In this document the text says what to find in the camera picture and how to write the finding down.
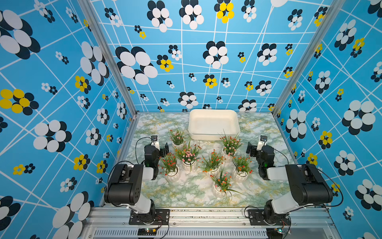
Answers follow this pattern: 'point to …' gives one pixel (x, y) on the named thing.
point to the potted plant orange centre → (212, 164)
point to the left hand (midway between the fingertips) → (161, 142)
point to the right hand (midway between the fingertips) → (259, 142)
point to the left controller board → (146, 231)
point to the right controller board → (274, 233)
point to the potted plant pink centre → (187, 154)
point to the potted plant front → (222, 183)
